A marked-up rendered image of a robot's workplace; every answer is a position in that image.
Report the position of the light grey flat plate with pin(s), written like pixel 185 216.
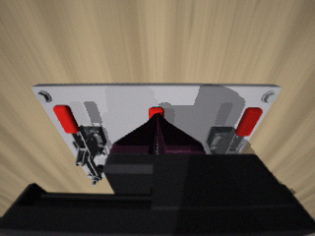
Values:
pixel 120 108

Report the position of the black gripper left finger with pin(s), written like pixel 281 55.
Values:
pixel 142 139

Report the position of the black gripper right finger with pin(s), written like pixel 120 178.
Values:
pixel 171 140

